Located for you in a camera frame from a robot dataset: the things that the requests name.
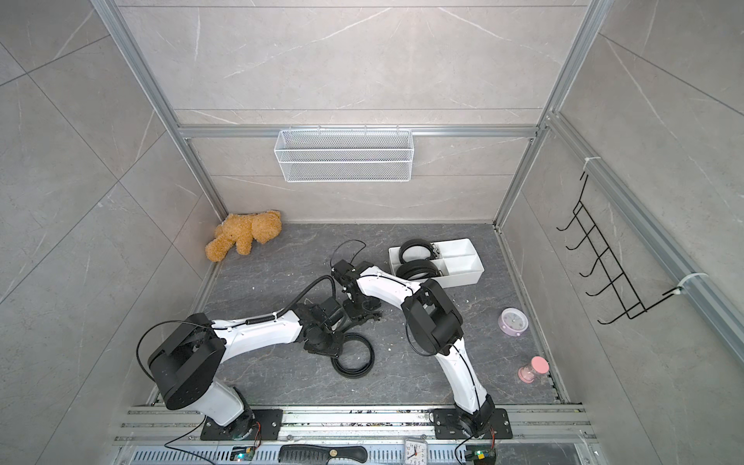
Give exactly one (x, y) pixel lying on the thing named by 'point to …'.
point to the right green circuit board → (481, 453)
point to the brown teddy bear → (241, 229)
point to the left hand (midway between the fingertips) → (342, 347)
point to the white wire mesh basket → (344, 155)
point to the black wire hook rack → (617, 292)
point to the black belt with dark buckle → (416, 266)
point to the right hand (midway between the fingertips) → (364, 311)
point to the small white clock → (416, 451)
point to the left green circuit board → (240, 453)
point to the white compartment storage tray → (459, 263)
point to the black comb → (306, 454)
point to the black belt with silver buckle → (434, 251)
